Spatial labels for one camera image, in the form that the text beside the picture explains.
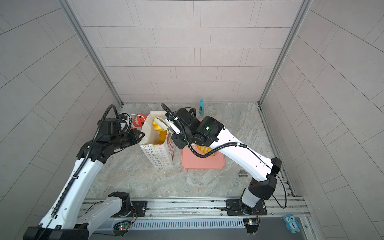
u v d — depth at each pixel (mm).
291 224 659
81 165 428
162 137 867
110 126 532
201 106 1035
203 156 432
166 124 650
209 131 414
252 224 679
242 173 809
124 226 643
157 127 682
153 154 718
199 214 707
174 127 547
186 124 446
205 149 867
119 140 589
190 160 867
